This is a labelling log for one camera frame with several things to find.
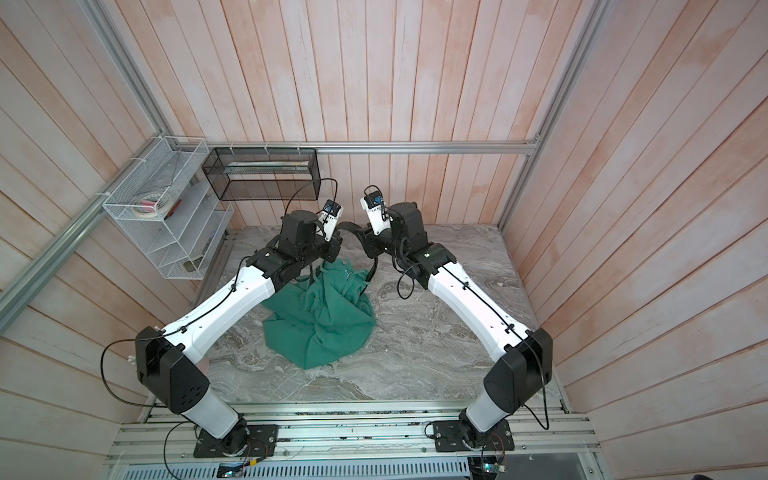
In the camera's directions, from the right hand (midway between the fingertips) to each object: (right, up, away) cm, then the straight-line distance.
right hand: (361, 227), depth 76 cm
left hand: (-7, -2, +4) cm, 8 cm away
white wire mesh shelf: (-48, -4, +3) cm, 48 cm away
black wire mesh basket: (-37, +23, +31) cm, 54 cm away
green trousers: (-15, -27, +12) cm, 33 cm away
